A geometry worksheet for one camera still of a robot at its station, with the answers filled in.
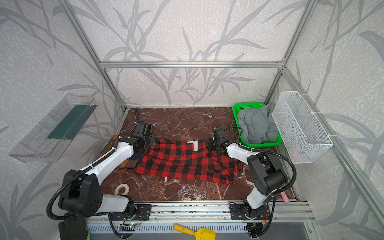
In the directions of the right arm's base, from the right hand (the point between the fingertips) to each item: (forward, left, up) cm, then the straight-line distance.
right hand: (207, 139), depth 95 cm
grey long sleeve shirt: (+14, -37, -4) cm, 40 cm away
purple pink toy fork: (-34, -40, -5) cm, 53 cm away
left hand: (-1, +33, +7) cm, 34 cm away
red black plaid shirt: (-13, +12, -3) cm, 18 cm away
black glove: (-46, +64, -4) cm, 79 cm away
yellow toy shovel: (-48, +3, -3) cm, 48 cm away
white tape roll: (-27, +48, -5) cm, 55 cm away
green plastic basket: (+29, -32, 0) cm, 43 cm away
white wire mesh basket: (-17, -39, +28) cm, 51 cm away
